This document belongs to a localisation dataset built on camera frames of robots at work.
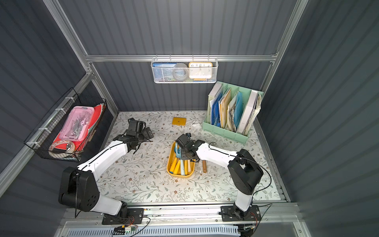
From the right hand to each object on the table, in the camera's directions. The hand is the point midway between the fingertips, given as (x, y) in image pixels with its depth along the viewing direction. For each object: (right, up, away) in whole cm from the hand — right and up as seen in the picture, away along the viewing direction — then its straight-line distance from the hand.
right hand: (189, 152), depth 89 cm
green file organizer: (+27, +25, +2) cm, 37 cm away
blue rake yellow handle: (-7, -9, -3) cm, 12 cm away
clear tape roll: (-54, +5, -23) cm, 59 cm away
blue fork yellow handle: (-7, -1, +2) cm, 8 cm away
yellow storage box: (-11, -4, +3) cm, 12 cm away
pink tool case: (-55, +16, -18) cm, 60 cm away
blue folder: (+31, +28, +3) cm, 42 cm away
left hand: (-28, +12, -1) cm, 31 cm away
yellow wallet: (-8, +20, +24) cm, 32 cm away
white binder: (+36, +25, 0) cm, 44 cm away
